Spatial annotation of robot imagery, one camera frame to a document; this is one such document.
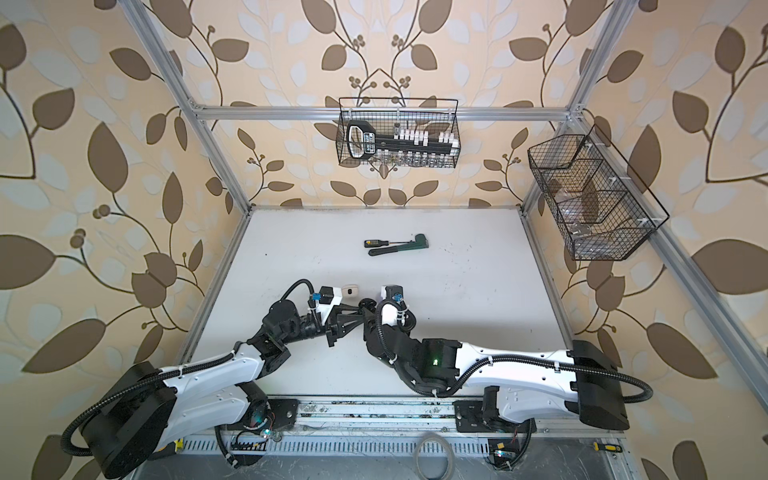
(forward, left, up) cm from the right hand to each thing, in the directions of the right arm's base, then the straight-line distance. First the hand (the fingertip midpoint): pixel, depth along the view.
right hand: (372, 314), depth 71 cm
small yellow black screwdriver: (-27, -55, -19) cm, 64 cm away
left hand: (0, +2, -1) cm, 2 cm away
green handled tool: (+37, -16, -19) cm, 45 cm away
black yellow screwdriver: (+36, 0, -18) cm, 41 cm away
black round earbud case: (0, +1, 0) cm, 1 cm away
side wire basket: (+19, -58, +15) cm, 63 cm away
